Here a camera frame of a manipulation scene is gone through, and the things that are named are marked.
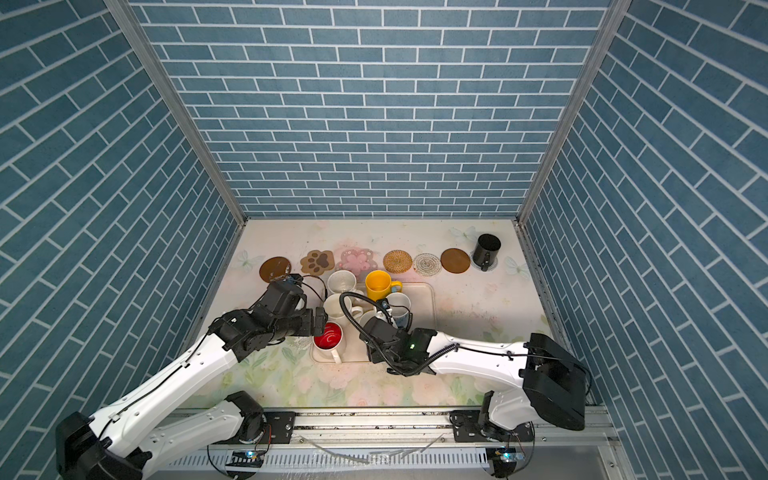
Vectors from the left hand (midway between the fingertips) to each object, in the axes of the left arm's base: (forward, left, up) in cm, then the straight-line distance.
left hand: (321, 318), depth 78 cm
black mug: (+28, -51, -5) cm, 58 cm away
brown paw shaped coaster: (+29, +9, -13) cm, 33 cm away
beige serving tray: (+11, -29, -12) cm, 33 cm away
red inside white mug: (-1, -1, -11) cm, 11 cm away
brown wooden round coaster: (+30, -42, -13) cm, 53 cm away
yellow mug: (+18, -14, -11) cm, 25 cm away
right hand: (-4, -15, -6) cm, 16 cm away
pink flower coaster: (+30, -7, -14) cm, 34 cm away
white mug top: (+18, -2, -9) cm, 20 cm away
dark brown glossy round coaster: (+26, +23, -14) cm, 38 cm away
